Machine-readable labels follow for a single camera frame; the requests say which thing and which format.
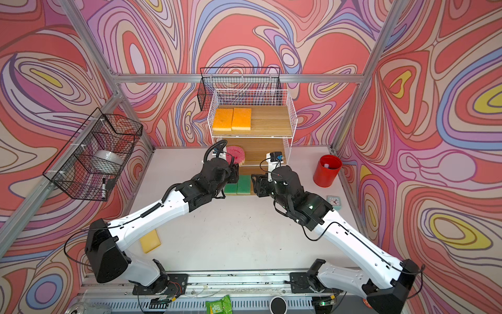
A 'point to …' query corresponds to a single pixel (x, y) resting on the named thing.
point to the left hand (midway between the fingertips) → (238, 165)
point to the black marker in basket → (104, 189)
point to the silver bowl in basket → (109, 156)
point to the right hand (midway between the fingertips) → (258, 181)
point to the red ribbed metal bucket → (327, 170)
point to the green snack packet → (221, 306)
